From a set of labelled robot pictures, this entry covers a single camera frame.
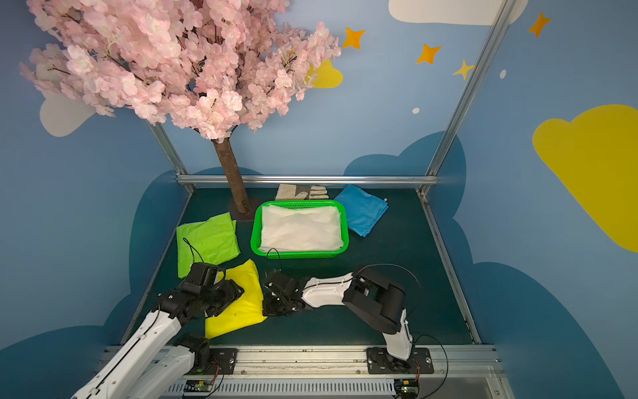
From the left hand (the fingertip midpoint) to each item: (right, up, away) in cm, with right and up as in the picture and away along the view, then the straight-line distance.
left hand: (240, 290), depth 82 cm
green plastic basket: (+2, +18, +14) cm, 23 cm away
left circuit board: (-9, -25, -10) cm, 28 cm away
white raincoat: (+19, +20, +17) cm, 32 cm away
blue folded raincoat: (+46, +27, +30) cm, 61 cm away
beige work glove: (+10, +36, +39) cm, 54 cm away
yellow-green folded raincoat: (+2, -7, +1) cm, 7 cm away
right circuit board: (+53, -26, -9) cm, 60 cm away
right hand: (+8, -7, +2) cm, 11 cm away
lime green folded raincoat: (-17, +15, +19) cm, 29 cm away
